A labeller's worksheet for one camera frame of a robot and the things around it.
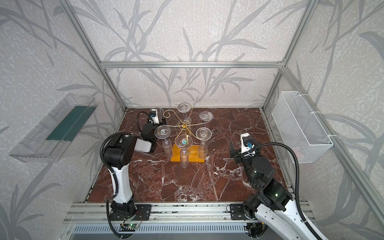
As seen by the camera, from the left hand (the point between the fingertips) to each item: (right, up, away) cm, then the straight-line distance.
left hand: (162, 108), depth 96 cm
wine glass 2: (+28, -6, -24) cm, 38 cm away
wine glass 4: (+19, -17, -35) cm, 43 cm away
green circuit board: (-7, -58, -26) cm, 64 cm away
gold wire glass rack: (+18, -11, -26) cm, 33 cm away
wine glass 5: (+27, -14, -31) cm, 44 cm away
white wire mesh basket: (+68, -11, -33) cm, 77 cm away
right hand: (+44, -14, -30) cm, 55 cm away
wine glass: (+18, -2, -22) cm, 28 cm away
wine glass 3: (+9, -13, -31) cm, 35 cm away
